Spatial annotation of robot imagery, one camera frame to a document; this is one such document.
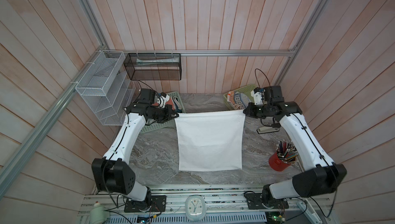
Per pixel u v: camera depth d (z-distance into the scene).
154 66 1.04
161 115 0.68
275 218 0.71
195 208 0.70
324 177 0.39
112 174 0.41
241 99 1.16
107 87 0.70
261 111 0.64
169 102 0.75
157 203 0.73
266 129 0.97
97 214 0.65
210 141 0.80
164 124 0.77
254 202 0.73
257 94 0.70
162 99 0.74
